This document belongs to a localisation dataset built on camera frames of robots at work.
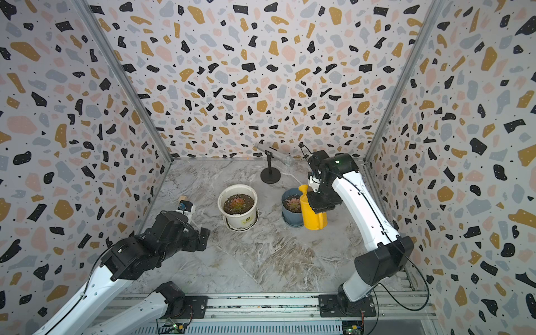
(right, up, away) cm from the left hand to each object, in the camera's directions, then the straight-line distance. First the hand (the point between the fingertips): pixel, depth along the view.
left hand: (200, 230), depth 71 cm
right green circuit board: (+52, -34, +1) cm, 62 cm away
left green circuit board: (-9, -33, 0) cm, 34 cm away
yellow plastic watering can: (+39, +2, +6) cm, 40 cm away
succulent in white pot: (+9, +7, +19) cm, 22 cm away
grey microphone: (+30, +26, +22) cm, 45 cm away
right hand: (+40, +6, +4) cm, 41 cm away
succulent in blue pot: (+33, +7, +22) cm, 40 cm away
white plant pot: (+11, 0, +18) cm, 21 cm away
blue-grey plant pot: (+32, 0, +20) cm, 37 cm away
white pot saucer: (+12, -5, +23) cm, 26 cm away
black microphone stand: (+21, +19, +44) cm, 52 cm away
